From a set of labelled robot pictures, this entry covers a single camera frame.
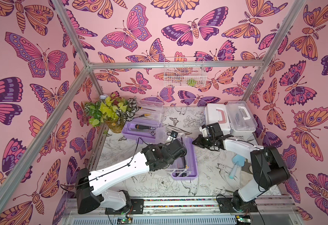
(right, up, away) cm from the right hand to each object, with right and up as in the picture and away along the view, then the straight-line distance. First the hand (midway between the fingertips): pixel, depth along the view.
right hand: (193, 141), depth 91 cm
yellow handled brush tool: (-35, +17, +14) cm, 42 cm away
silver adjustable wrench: (-42, +6, +15) cm, 45 cm away
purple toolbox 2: (-7, -11, -17) cm, 22 cm away
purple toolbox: (-36, +7, +15) cm, 39 cm away
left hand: (-16, -2, -18) cm, 24 cm away
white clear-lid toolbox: (+37, +12, +9) cm, 40 cm away
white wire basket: (-5, +47, +4) cm, 47 cm away
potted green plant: (-52, +20, -4) cm, 55 cm away
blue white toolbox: (+19, +19, +9) cm, 29 cm away
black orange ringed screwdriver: (-38, +9, +13) cm, 41 cm away
